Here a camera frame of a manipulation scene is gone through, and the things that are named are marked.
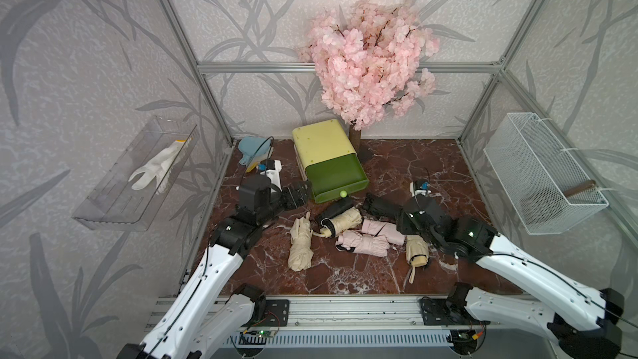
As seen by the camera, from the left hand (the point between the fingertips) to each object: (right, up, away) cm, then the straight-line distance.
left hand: (303, 187), depth 71 cm
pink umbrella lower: (+18, -20, +11) cm, 29 cm away
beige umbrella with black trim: (+9, -16, +15) cm, 23 cm away
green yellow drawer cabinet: (+7, +8, +13) cm, 17 cm away
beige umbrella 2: (+36, -22, +9) cm, 43 cm away
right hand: (+28, -8, +2) cm, 30 cm away
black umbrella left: (+10, -10, +21) cm, 25 cm away
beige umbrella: (-2, -23, +9) cm, 24 cm away
